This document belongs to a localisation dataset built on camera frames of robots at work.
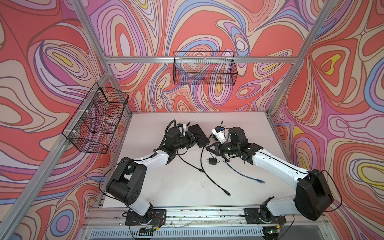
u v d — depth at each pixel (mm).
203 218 746
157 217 732
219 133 732
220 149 702
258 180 849
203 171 883
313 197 416
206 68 959
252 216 735
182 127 778
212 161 913
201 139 805
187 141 765
